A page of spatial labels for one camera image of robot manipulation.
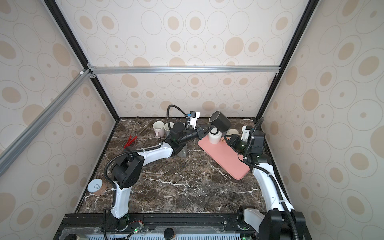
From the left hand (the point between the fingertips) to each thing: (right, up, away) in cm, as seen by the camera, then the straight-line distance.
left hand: (216, 125), depth 75 cm
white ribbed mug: (+2, -6, +24) cm, 25 cm away
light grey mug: (-30, -1, +27) cm, 40 cm away
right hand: (+6, -6, +4) cm, 10 cm away
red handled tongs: (-56, -7, +33) cm, 66 cm away
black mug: (+2, +2, +2) cm, 4 cm away
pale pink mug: (-36, 0, +31) cm, 47 cm away
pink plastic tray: (+8, -19, +23) cm, 31 cm away
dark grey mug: (-17, -14, +3) cm, 22 cm away
